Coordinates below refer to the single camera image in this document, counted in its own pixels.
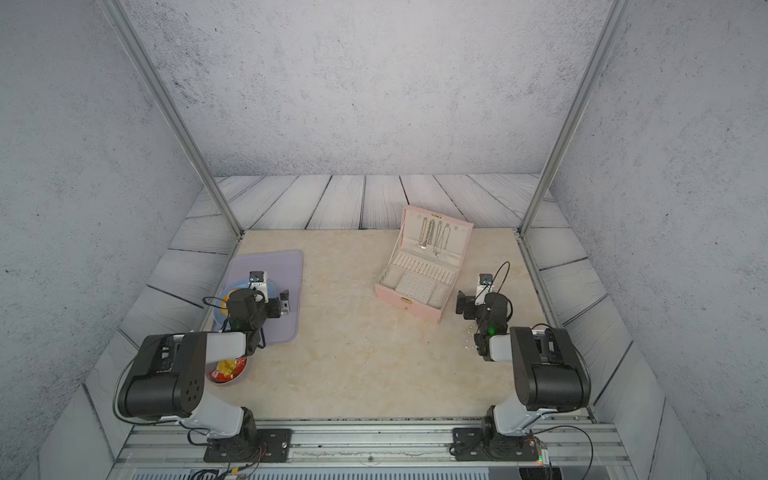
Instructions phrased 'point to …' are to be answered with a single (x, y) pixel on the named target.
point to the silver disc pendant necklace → (437, 244)
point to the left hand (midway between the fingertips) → (275, 290)
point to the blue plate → (222, 320)
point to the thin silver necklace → (446, 234)
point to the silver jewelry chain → (466, 344)
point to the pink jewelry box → (425, 262)
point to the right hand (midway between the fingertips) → (478, 290)
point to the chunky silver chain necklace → (430, 231)
